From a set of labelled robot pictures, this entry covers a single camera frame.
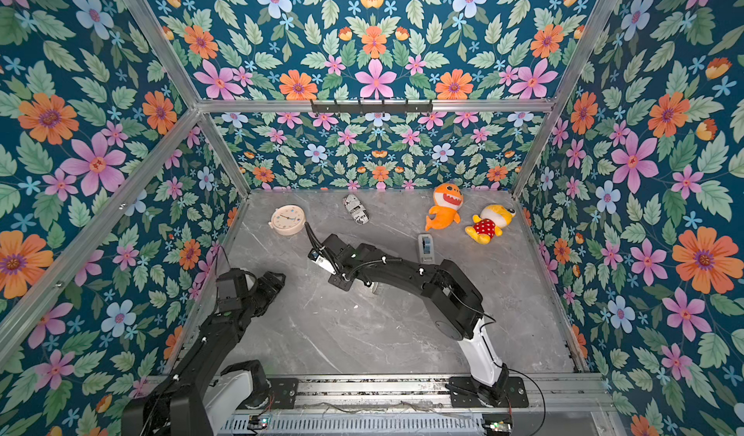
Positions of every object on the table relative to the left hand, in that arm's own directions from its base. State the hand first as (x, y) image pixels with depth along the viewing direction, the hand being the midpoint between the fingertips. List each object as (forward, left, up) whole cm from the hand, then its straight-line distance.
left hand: (282, 279), depth 87 cm
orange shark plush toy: (+28, -57, 0) cm, 64 cm away
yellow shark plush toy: (+18, -72, -2) cm, 74 cm away
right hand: (+4, -20, 0) cm, 20 cm away
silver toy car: (+30, -22, -4) cm, 38 cm away
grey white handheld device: (+10, -46, -4) cm, 48 cm away
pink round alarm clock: (+28, +4, -4) cm, 28 cm away
